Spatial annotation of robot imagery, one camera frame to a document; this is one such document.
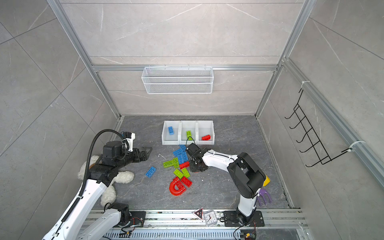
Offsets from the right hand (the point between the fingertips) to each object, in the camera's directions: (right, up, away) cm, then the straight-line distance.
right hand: (194, 167), depth 92 cm
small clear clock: (+8, -20, -19) cm, 29 cm away
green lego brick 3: (-6, -2, -4) cm, 7 cm away
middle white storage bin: (-5, +26, +20) cm, 33 cm away
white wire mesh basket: (-10, +57, +8) cm, 59 cm away
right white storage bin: (+7, +21, +14) cm, 27 cm away
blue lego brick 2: (-7, +6, 0) cm, 9 cm away
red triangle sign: (+3, -19, -17) cm, 26 cm away
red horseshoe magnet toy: (-7, -9, -10) cm, 16 cm away
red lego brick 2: (-5, +1, 0) cm, 5 cm away
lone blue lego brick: (-27, -2, -4) cm, 27 cm away
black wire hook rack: (+56, +15, -27) cm, 64 cm away
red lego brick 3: (-4, -7, -7) cm, 11 cm away
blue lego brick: (-17, +23, +15) cm, 32 cm away
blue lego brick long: (-11, +9, +5) cm, 15 cm away
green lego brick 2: (-10, -3, -4) cm, 11 cm away
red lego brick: (+8, +17, +12) cm, 23 cm away
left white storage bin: (-20, +17, +14) cm, 30 cm away
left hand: (-26, +15, -16) cm, 35 cm away
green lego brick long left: (-13, +3, +1) cm, 13 cm away
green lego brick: (-5, +20, +14) cm, 25 cm away
